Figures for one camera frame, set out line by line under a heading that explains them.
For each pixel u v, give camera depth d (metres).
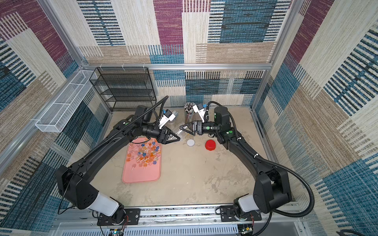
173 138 0.68
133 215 0.75
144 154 0.94
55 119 0.70
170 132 0.68
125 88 1.08
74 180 0.41
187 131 0.66
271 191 0.41
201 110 0.68
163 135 0.64
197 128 0.65
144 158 0.92
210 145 0.99
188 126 0.69
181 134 0.69
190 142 1.00
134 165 0.90
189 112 0.96
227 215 0.73
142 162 0.91
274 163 0.43
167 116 0.66
